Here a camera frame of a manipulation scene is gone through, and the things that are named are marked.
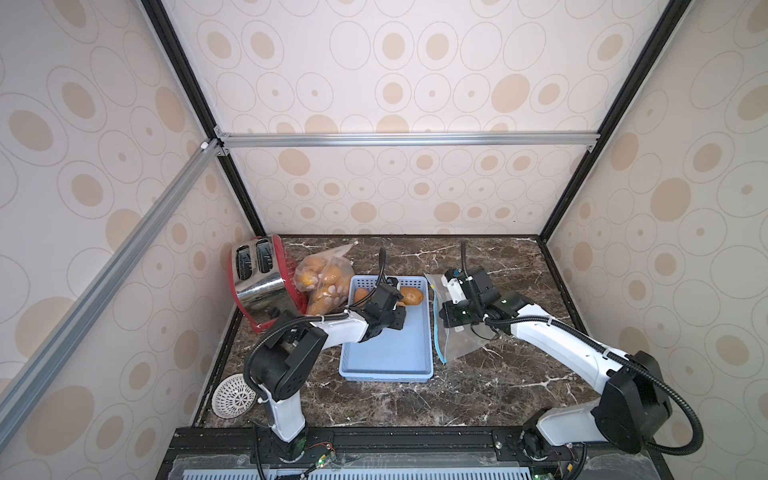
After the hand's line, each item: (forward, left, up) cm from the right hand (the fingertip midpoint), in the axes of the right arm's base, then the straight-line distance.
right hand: (450, 310), depth 84 cm
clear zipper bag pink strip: (+6, +35, 0) cm, 36 cm away
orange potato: (+2, +38, -3) cm, 39 cm away
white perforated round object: (-23, +58, -10) cm, 64 cm away
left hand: (+4, +12, -7) cm, 14 cm away
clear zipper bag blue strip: (-3, -2, -13) cm, 13 cm away
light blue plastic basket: (-9, +16, -13) cm, 22 cm away
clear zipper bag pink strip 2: (+10, +44, +2) cm, 45 cm away
